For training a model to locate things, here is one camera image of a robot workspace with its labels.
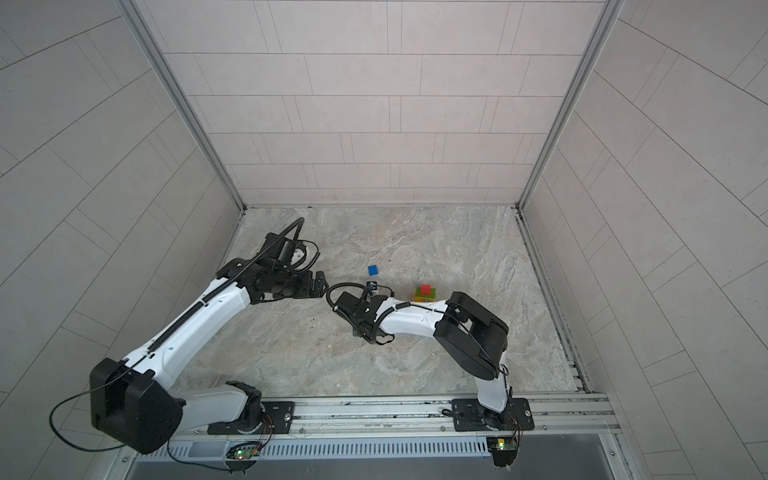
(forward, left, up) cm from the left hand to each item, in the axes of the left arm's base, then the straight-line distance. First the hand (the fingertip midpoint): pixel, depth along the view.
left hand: (323, 284), depth 79 cm
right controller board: (-35, -45, -14) cm, 59 cm away
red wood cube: (+1, -28, -6) cm, 29 cm away
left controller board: (-36, +13, -9) cm, 39 cm away
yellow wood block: (0, -26, -10) cm, 28 cm away
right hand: (-7, -10, -16) cm, 20 cm away
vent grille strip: (-35, +26, -16) cm, 47 cm away
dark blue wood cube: (+13, -12, -14) cm, 23 cm away
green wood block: (+1, -30, -8) cm, 31 cm away
